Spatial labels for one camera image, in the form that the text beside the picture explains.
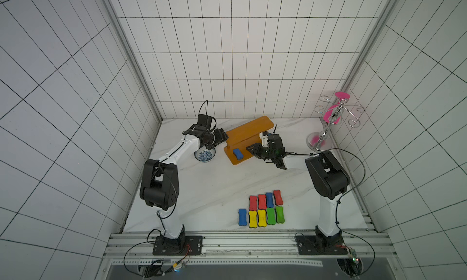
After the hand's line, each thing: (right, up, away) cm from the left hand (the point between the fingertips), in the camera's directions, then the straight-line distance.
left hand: (222, 141), depth 92 cm
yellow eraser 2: (+19, -33, -13) cm, 40 cm away
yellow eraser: (+15, -34, -13) cm, 39 cm away
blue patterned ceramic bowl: (-11, -8, +9) cm, 16 cm away
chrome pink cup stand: (+56, +15, -4) cm, 58 cm away
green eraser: (+23, -33, -12) cm, 42 cm away
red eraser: (+15, -29, -8) cm, 33 cm away
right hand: (+10, -5, +4) cm, 12 cm away
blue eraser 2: (+23, -27, -8) cm, 36 cm away
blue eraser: (+8, -7, +8) cm, 13 cm away
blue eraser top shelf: (+10, -33, -13) cm, 37 cm away
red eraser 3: (+28, -28, -7) cm, 40 cm away
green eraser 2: (+27, -32, -12) cm, 44 cm away
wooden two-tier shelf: (+13, +4, -1) cm, 14 cm away
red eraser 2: (+20, -28, -7) cm, 35 cm away
